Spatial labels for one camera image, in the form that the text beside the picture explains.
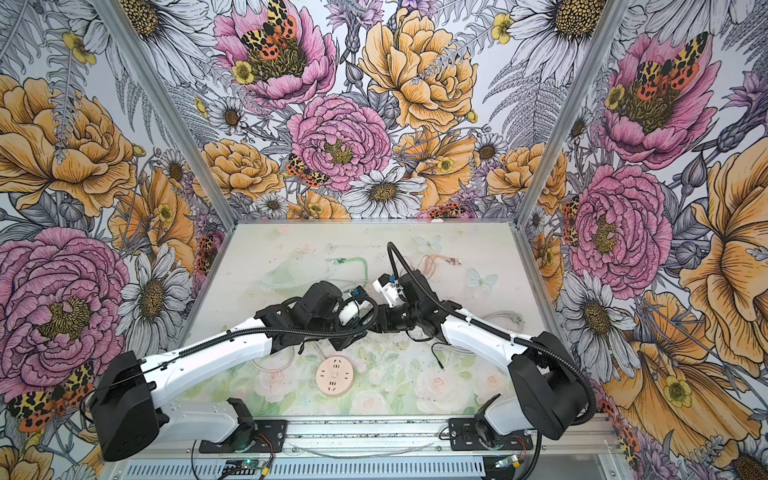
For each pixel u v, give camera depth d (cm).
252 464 71
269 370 85
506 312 94
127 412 39
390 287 78
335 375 81
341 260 108
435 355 87
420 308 66
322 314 62
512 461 71
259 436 73
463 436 74
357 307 71
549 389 43
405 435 76
